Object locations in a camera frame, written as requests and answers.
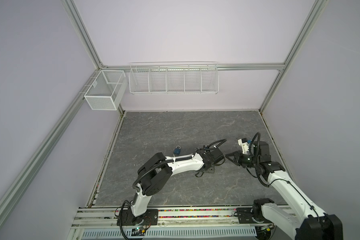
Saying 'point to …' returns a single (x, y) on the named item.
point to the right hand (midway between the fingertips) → (226, 157)
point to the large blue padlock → (177, 150)
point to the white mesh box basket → (107, 90)
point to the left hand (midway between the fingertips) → (207, 170)
